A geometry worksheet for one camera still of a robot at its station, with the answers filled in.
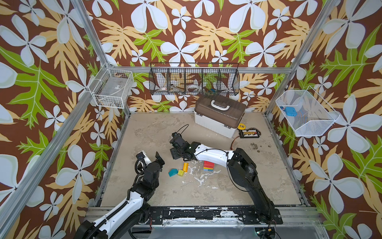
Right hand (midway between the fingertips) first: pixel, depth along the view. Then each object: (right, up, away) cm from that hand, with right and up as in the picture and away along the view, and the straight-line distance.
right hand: (174, 150), depth 92 cm
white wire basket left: (-36, +38, -6) cm, 53 cm away
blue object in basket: (+70, +24, -6) cm, 74 cm away
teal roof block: (0, -12, -6) cm, 13 cm away
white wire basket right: (+76, +23, -10) cm, 80 cm away
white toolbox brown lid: (+30, +23, +1) cm, 38 cm away
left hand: (-12, -1, -9) cm, 15 cm away
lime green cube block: (+5, -12, -6) cm, 15 cm away
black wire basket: (+13, +47, +6) cm, 49 cm away
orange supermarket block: (+8, -10, -2) cm, 13 cm away
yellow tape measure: (+49, +15, +17) cm, 54 cm away
